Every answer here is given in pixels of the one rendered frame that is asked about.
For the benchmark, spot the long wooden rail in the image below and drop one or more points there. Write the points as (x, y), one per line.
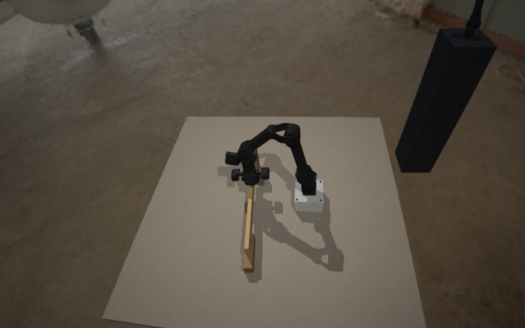
(248, 230)

